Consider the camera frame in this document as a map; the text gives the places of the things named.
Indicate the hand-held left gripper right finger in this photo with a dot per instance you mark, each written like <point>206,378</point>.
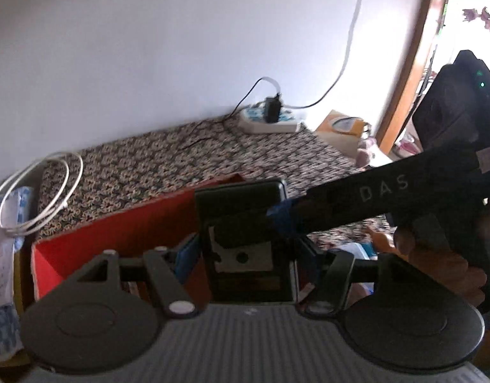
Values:
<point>334,279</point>

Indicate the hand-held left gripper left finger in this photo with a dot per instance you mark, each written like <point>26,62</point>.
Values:
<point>187,259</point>

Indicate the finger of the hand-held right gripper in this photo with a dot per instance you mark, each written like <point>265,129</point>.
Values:
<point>249,225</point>

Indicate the black digital pocket scale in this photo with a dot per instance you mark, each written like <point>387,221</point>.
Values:
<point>245,283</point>

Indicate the red patterned cardboard box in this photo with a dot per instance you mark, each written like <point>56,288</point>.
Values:
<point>121,231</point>

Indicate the person's right hand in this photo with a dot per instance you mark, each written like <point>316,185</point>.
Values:
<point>448,271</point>

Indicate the yellow cardboard box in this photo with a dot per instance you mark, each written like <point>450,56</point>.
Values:
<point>332,127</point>

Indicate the white power strip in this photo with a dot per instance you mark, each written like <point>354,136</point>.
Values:
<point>269,125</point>

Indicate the purple flowers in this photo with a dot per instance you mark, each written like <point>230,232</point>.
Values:
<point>482,18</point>

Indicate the wooden door frame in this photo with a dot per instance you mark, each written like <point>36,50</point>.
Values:
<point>412,68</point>

